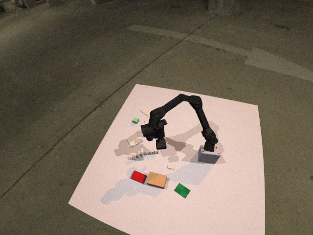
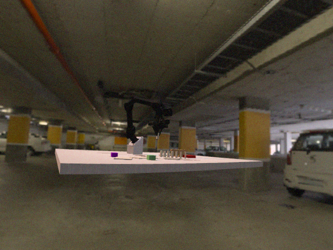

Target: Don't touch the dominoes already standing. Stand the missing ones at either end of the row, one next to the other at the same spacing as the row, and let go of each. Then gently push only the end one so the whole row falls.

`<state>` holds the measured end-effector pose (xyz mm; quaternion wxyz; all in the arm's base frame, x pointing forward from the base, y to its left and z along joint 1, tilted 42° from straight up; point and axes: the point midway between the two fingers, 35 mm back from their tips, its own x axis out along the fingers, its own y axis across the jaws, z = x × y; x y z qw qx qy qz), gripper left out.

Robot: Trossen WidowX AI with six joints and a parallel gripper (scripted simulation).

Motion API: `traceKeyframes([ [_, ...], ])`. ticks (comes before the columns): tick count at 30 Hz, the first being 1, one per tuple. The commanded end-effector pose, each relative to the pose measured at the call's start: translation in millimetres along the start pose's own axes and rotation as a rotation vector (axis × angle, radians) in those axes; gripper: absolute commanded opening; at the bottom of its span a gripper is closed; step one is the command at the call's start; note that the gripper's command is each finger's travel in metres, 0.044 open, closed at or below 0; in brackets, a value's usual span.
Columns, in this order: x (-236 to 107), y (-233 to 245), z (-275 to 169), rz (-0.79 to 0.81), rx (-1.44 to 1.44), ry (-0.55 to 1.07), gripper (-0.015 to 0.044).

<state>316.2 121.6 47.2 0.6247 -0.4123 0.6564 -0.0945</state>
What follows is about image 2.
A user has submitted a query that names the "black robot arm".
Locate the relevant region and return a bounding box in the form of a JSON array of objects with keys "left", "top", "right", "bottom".
[{"left": 124, "top": 96, "right": 172, "bottom": 144}]

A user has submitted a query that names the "small green block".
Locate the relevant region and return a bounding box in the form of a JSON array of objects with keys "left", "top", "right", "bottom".
[{"left": 147, "top": 155, "right": 156, "bottom": 160}]

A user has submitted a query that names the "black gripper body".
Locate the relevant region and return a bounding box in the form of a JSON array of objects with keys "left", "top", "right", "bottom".
[{"left": 148, "top": 116, "right": 168, "bottom": 128}]

